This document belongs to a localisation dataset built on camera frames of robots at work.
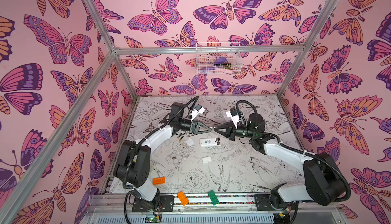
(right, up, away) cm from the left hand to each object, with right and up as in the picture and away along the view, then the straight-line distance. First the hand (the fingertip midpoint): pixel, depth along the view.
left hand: (210, 131), depth 74 cm
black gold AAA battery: (-19, -7, +23) cm, 31 cm away
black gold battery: (-17, -8, +23) cm, 30 cm away
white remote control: (+1, -10, +20) cm, 22 cm away
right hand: (+3, +2, +1) cm, 3 cm away
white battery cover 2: (-1, -18, +14) cm, 23 cm away
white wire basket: (+7, +43, +22) cm, 49 cm away
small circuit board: (-28, -42, -1) cm, 51 cm away
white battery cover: (-11, -10, +23) cm, 28 cm away
